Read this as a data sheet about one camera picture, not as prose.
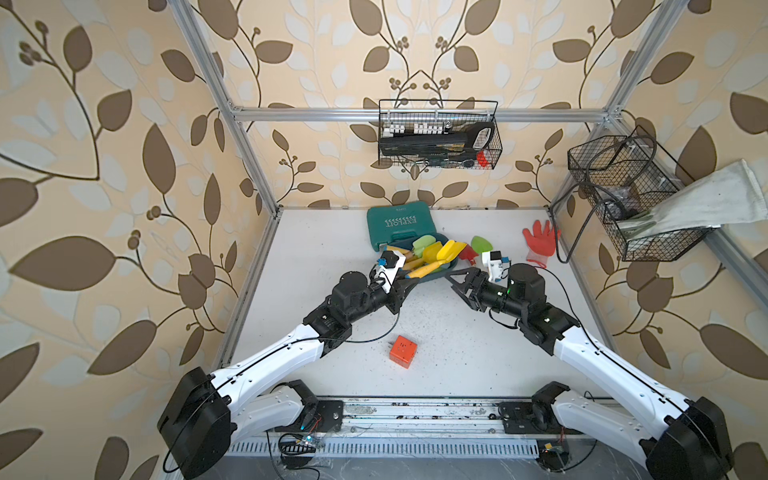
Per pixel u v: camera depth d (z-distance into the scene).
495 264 0.72
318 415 0.74
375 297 0.64
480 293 0.66
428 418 0.75
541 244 1.08
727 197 0.57
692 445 0.38
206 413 0.39
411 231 1.07
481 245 1.11
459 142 0.82
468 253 0.79
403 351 0.80
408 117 0.91
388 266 0.62
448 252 0.80
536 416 0.67
